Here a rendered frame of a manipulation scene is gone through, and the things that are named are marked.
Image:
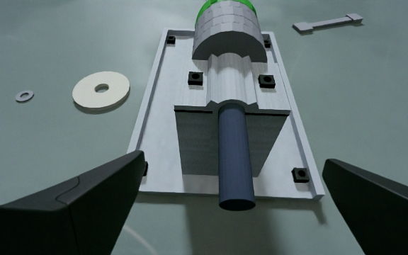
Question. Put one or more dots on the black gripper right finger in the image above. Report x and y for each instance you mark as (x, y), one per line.
(375, 208)

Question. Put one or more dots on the dark blue cylindrical shaft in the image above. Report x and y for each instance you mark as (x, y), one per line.
(236, 189)

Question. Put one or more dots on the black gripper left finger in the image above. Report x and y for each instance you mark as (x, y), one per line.
(83, 215)

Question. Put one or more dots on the green ring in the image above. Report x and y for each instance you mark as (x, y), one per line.
(211, 2)

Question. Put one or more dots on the white flat washer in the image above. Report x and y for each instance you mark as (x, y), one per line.
(85, 95)

